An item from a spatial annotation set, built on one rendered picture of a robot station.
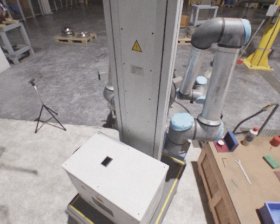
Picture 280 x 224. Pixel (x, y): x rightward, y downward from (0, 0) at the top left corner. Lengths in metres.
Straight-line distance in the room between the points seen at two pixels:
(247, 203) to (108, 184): 1.03
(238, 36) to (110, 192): 1.00
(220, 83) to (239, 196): 0.90
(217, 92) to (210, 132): 0.26
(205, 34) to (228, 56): 0.16
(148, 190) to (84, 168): 0.39
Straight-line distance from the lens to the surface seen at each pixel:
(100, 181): 0.98
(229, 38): 0.93
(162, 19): 0.69
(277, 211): 1.61
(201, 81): 1.38
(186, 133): 1.09
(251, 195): 1.57
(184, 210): 1.83
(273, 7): 4.79
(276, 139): 1.97
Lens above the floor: 1.70
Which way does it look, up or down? 40 degrees down
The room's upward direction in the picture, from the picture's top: straight up
